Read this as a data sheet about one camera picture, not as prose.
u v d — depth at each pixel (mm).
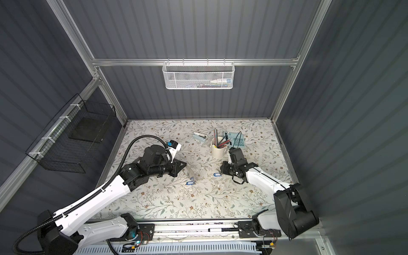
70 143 733
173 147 653
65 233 402
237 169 678
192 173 771
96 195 448
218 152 978
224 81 908
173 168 635
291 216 418
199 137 1081
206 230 759
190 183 889
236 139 1057
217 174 922
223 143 955
